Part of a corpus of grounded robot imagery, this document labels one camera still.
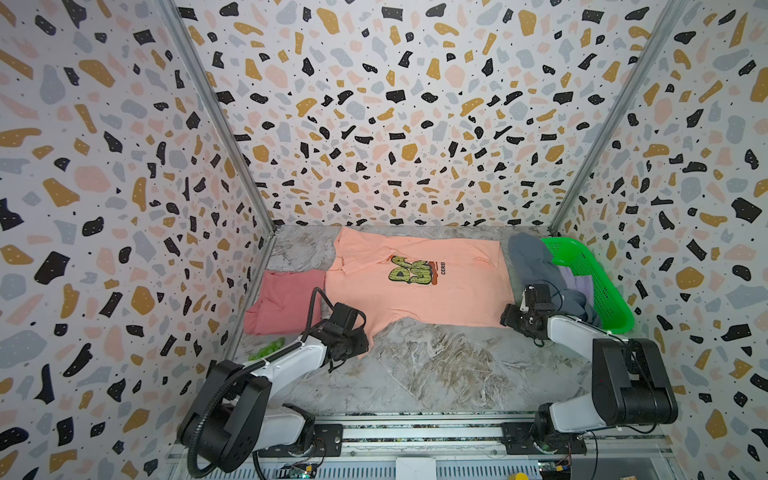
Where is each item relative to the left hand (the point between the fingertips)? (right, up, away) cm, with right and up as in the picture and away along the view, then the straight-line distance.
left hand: (367, 339), depth 88 cm
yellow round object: (+36, -23, -23) cm, 49 cm away
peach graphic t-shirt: (+5, +17, +18) cm, 26 cm away
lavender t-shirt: (+71, +15, +13) cm, 74 cm away
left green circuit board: (-14, -26, -18) cm, 35 cm away
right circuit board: (+47, -26, -16) cm, 57 cm away
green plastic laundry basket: (+76, +7, +4) cm, 76 cm away
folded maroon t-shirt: (-28, +10, +9) cm, 31 cm away
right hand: (+44, +7, +7) cm, 45 cm away
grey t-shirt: (+54, +22, +12) cm, 60 cm away
